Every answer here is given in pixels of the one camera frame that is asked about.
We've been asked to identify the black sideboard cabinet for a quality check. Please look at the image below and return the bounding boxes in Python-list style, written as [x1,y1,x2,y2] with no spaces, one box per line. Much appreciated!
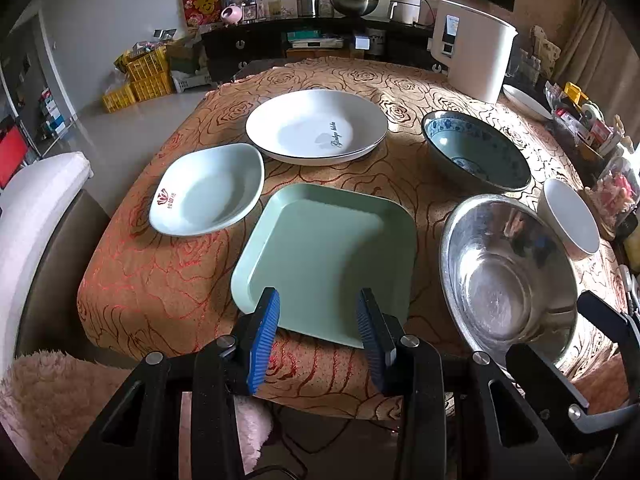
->
[202,18,446,84]

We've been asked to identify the green square plate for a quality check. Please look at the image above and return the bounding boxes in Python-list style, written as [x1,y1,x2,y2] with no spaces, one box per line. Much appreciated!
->
[231,183,416,348]

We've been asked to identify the steel bowl on sideboard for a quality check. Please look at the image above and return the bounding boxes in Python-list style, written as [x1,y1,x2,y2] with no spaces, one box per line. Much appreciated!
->
[330,0,378,18]

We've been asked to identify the glass dome with flowers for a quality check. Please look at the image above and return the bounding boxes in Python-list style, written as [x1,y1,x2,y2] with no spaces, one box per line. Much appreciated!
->
[585,154,639,235]

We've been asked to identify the red gift box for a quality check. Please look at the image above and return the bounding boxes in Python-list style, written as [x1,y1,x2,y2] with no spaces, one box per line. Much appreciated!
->
[182,0,224,28]

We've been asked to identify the red folding chair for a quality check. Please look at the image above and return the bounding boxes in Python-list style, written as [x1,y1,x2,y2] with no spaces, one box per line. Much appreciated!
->
[0,124,28,188]

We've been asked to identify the stainless steel bowl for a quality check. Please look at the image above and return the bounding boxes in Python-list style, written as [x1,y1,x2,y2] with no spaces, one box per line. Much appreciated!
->
[439,194,578,367]

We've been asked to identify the white cushioned chair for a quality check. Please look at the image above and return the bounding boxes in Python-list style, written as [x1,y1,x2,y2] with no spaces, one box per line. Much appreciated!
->
[1,152,110,370]

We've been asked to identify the small white bowl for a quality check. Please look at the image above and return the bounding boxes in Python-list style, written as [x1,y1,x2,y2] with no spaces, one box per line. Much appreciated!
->
[537,179,600,260]

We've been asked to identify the pale blue teardrop dish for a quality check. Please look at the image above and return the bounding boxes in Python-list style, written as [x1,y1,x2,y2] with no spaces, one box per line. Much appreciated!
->
[149,143,265,237]

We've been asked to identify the white oval plate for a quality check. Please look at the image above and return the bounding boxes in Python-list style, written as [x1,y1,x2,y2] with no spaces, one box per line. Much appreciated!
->
[502,84,552,122]

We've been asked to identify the pink round speaker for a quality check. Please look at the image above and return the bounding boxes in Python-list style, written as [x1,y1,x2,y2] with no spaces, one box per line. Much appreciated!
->
[220,4,243,25]

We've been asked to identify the white rice cooker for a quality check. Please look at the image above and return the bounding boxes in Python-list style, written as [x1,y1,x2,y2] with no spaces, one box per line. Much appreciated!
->
[390,0,421,25]

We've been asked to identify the yellow plastic crates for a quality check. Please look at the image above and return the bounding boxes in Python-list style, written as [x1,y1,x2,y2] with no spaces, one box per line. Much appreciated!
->
[102,46,174,113]

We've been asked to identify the blue patterned ceramic bowl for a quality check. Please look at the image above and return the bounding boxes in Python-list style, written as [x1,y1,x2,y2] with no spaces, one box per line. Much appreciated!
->
[421,110,532,194]

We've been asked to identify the large white round plate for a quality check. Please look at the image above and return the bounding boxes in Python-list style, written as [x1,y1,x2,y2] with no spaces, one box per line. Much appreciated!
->
[245,89,388,166]

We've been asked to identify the rose patterned tablecloth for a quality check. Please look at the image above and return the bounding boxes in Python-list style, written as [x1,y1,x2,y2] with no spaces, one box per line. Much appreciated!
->
[77,58,582,422]

